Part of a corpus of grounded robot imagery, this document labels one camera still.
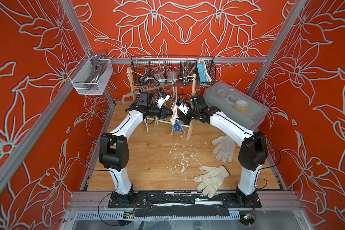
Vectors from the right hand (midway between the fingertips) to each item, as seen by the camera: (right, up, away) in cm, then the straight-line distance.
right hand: (174, 115), depth 84 cm
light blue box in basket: (+19, +26, +5) cm, 33 cm away
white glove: (+33, -21, +7) cm, 40 cm away
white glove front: (+21, -38, -5) cm, 43 cm away
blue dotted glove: (+1, -7, +3) cm, 8 cm away
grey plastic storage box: (+41, +7, +9) cm, 43 cm away
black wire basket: (-1, +31, +13) cm, 34 cm away
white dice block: (-10, +27, +12) cm, 31 cm away
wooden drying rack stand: (+12, -8, +17) cm, 22 cm away
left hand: (-1, +3, 0) cm, 3 cm away
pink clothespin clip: (0, +2, -11) cm, 12 cm away
